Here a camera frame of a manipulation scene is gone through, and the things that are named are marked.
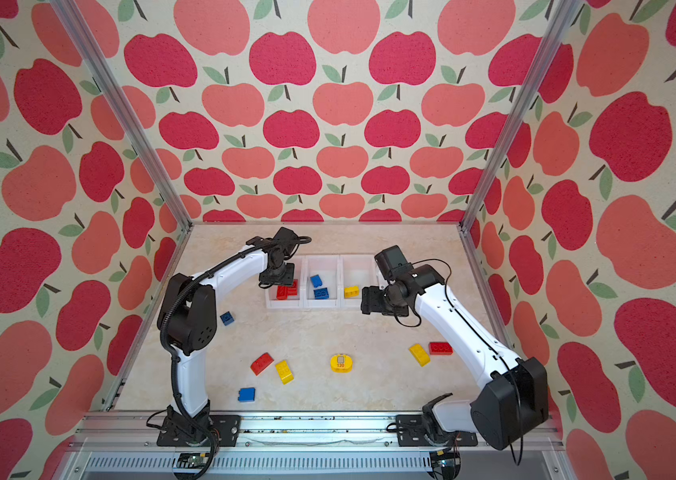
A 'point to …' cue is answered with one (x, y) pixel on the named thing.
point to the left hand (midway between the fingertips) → (288, 281)
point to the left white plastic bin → (292, 301)
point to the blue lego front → (247, 394)
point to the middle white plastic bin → (329, 270)
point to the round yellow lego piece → (341, 363)
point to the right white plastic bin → (356, 270)
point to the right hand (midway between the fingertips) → (380, 305)
